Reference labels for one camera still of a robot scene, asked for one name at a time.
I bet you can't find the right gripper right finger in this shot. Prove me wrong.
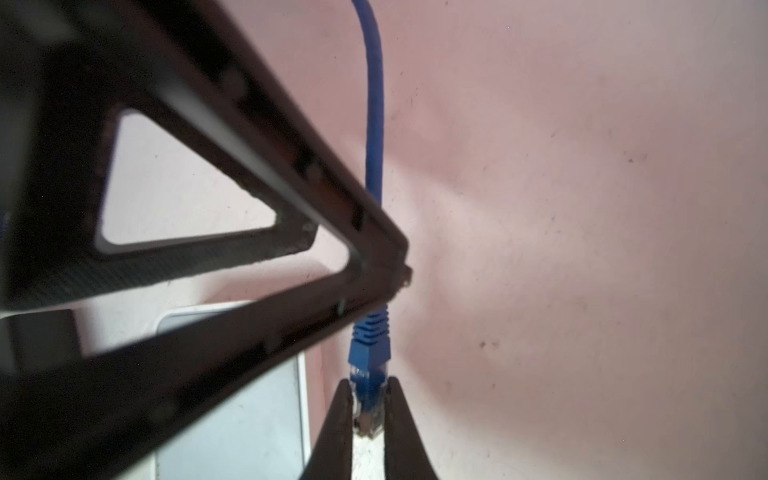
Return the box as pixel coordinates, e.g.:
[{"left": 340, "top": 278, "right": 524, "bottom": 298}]
[{"left": 384, "top": 376, "right": 438, "bottom": 480}]

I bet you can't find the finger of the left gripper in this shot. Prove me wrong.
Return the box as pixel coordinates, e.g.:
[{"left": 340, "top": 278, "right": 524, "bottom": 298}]
[
  {"left": 1, "top": 1, "right": 409, "bottom": 311},
  {"left": 1, "top": 266, "right": 408, "bottom": 479}
]

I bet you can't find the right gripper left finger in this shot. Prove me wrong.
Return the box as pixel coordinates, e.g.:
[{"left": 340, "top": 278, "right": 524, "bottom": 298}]
[{"left": 300, "top": 379, "right": 354, "bottom": 480}]

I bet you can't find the white small network switch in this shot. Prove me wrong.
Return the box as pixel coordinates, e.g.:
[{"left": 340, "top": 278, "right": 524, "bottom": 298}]
[{"left": 152, "top": 299, "right": 313, "bottom": 480}]

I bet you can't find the blue ethernet cable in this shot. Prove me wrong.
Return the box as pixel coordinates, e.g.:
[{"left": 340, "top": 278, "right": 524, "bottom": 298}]
[{"left": 347, "top": 0, "right": 392, "bottom": 439}]

